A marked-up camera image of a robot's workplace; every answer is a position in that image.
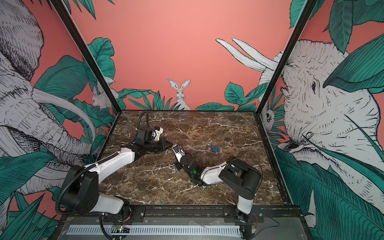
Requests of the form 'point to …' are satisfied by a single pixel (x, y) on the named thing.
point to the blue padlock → (215, 148)
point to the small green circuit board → (124, 230)
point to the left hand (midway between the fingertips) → (173, 142)
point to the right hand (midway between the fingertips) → (173, 152)
